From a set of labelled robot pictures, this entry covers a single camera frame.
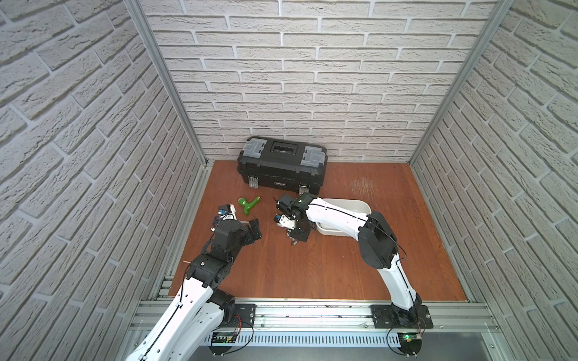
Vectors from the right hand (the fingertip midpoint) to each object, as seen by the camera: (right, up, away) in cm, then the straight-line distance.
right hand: (306, 231), depth 91 cm
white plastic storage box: (+23, +10, +7) cm, 26 cm away
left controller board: (-28, -32, -19) cm, 47 cm away
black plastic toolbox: (-10, +28, +5) cm, 30 cm away
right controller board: (+33, -32, -20) cm, 50 cm away
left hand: (-20, +7, -13) cm, 25 cm away
